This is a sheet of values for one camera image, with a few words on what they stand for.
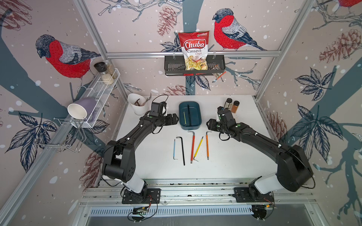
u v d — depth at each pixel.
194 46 0.81
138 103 1.05
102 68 0.78
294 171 0.43
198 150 0.91
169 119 0.80
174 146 0.93
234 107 1.07
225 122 0.66
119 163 0.44
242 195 0.73
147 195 0.70
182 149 0.90
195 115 1.08
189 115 1.09
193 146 0.93
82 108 0.61
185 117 1.07
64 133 0.58
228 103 1.07
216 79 1.16
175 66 0.95
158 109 0.70
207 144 0.93
